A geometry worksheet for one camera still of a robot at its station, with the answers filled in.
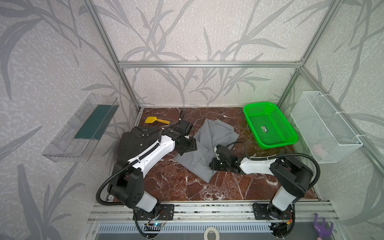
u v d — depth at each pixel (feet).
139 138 3.16
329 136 2.03
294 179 1.49
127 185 1.38
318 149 2.42
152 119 3.63
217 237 2.19
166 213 2.37
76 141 2.08
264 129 3.55
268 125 3.57
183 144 2.26
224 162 2.33
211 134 3.37
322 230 2.24
